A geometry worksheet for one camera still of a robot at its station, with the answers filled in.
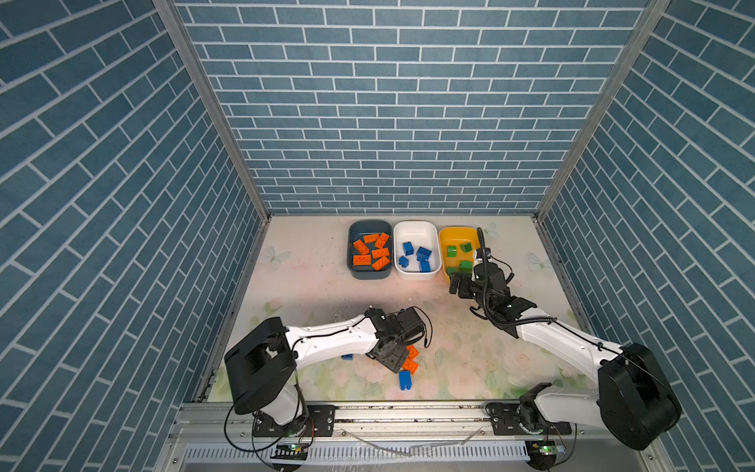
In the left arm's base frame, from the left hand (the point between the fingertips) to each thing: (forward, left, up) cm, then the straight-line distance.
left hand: (388, 356), depth 82 cm
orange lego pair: (+35, +9, -1) cm, 36 cm away
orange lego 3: (+39, +1, -2) cm, 39 cm away
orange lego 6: (-2, -6, -2) cm, 7 cm away
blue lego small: (+34, -6, -1) cm, 34 cm away
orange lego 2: (+44, +2, -2) cm, 44 cm away
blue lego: (+31, -13, 0) cm, 34 cm away
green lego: (+38, -25, -1) cm, 45 cm away
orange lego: (+45, +6, -1) cm, 45 cm away
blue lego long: (+39, -8, 0) cm, 40 cm away
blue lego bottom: (-6, -5, -1) cm, 8 cm away
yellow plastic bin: (+37, -26, +2) cm, 45 cm away
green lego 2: (+28, -22, +2) cm, 36 cm away
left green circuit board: (-21, +24, -6) cm, 33 cm away
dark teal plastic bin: (+39, +6, -1) cm, 39 cm away
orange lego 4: (+34, +2, -2) cm, 34 cm away
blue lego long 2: (+1, +12, -2) cm, 12 cm away
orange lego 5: (+2, -7, -2) cm, 7 cm away
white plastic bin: (+36, -11, +2) cm, 38 cm away
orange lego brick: (+39, +9, -1) cm, 40 cm away
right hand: (+21, -22, +11) cm, 33 cm away
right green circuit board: (-23, -38, -4) cm, 44 cm away
